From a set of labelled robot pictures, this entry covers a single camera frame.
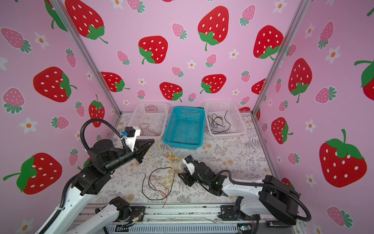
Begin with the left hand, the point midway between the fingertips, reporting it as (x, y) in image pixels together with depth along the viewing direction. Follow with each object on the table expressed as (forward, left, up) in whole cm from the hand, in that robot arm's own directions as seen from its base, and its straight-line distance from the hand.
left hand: (152, 140), depth 61 cm
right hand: (-4, -10, -26) cm, 28 cm away
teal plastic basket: (+35, -12, -35) cm, 51 cm away
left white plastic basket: (+46, +17, -34) cm, 60 cm away
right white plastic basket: (+44, -50, -30) cm, 74 cm away
